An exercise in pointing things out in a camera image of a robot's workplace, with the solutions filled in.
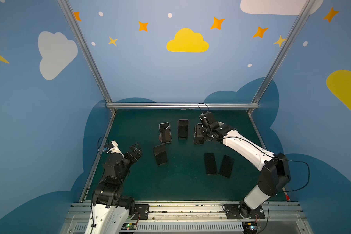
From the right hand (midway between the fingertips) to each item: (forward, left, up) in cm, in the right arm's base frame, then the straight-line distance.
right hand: (201, 128), depth 87 cm
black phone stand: (-13, -8, -20) cm, 25 cm away
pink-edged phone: (+7, +11, -10) cm, 16 cm away
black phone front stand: (-14, -18, -20) cm, 31 cm away
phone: (-8, +2, +2) cm, 8 cm away
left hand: (-18, +33, +7) cm, 38 cm away
